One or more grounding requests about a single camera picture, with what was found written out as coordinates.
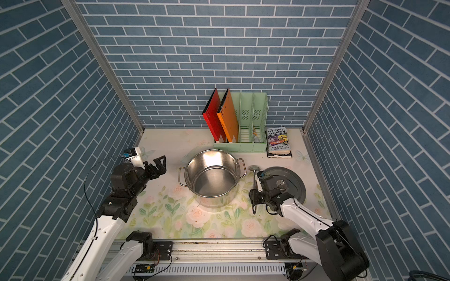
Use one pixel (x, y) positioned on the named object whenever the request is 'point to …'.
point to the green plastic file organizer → (252, 119)
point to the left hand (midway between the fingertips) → (162, 158)
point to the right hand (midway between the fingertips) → (254, 194)
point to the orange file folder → (227, 116)
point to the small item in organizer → (256, 140)
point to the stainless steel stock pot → (212, 175)
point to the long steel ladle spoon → (254, 168)
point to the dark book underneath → (289, 155)
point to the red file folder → (211, 117)
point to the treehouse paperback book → (277, 143)
